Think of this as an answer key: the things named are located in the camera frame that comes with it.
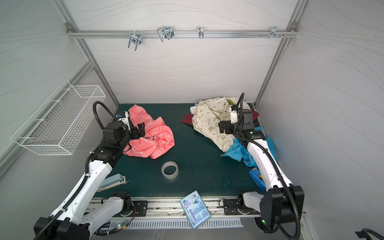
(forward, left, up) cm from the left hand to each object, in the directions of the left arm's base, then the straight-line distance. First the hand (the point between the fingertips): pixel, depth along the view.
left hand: (137, 122), depth 78 cm
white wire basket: (-8, +33, +7) cm, 35 cm away
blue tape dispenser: (-20, -65, -22) cm, 72 cm away
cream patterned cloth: (+20, -38, -15) cm, 46 cm away
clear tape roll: (-16, -16, -25) cm, 33 cm away
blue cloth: (-5, -56, -20) cm, 60 cm away
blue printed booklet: (-36, -32, -19) cm, 52 cm away
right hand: (+5, -50, -2) cm, 50 cm away
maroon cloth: (+23, -25, -25) cm, 42 cm away
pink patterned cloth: (+1, -7, -19) cm, 20 cm away
